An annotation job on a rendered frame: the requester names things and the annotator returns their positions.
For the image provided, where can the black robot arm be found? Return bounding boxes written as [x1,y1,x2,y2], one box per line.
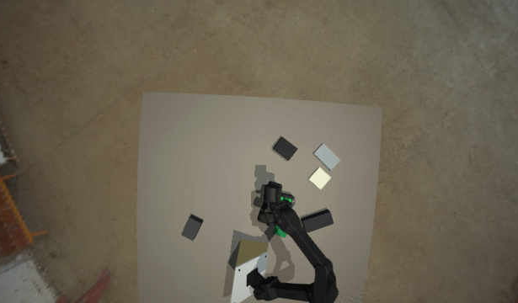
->
[247,184,339,303]

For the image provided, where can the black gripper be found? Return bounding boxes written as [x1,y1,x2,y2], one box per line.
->
[257,181,282,224]

